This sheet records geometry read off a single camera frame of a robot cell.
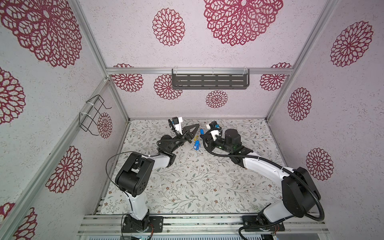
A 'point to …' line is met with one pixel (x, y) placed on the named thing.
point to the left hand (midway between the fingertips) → (198, 126)
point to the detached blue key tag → (202, 131)
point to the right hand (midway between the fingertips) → (201, 133)
